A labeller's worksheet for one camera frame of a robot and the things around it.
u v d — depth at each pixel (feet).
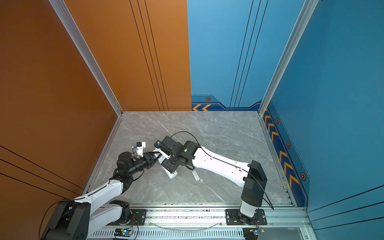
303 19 2.39
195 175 2.85
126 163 2.16
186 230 2.32
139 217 2.41
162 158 2.58
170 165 2.11
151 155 2.49
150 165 2.42
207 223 2.37
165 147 1.80
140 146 2.55
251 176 1.37
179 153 1.76
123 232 2.33
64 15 2.35
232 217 2.38
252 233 2.31
